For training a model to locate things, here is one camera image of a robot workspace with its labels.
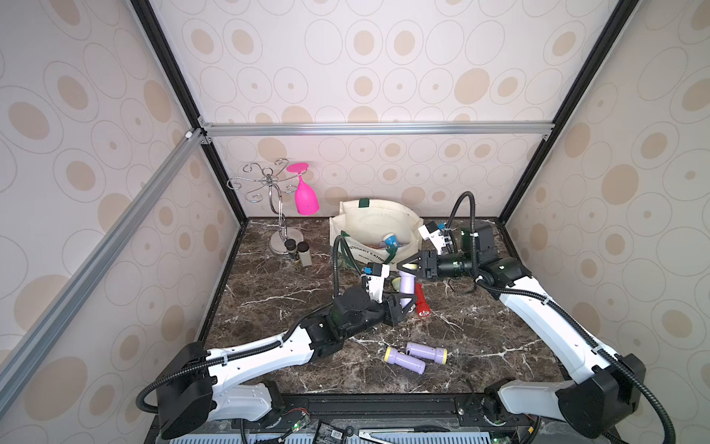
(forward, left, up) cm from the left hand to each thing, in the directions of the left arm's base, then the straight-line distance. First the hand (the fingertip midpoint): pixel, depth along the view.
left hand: (421, 301), depth 66 cm
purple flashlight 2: (-5, -8, -23) cm, 25 cm away
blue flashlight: (+33, +4, -17) cm, 37 cm away
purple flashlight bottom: (-6, +5, -23) cm, 24 cm away
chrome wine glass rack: (+44, +51, +3) cm, 68 cm away
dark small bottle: (+32, +40, -18) cm, 54 cm away
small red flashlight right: (+10, -6, -25) cm, 28 cm away
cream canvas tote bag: (+38, +10, -17) cm, 42 cm away
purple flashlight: (+3, +3, +1) cm, 5 cm away
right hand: (+9, +2, +2) cm, 9 cm away
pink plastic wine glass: (+41, +34, -4) cm, 53 cm away
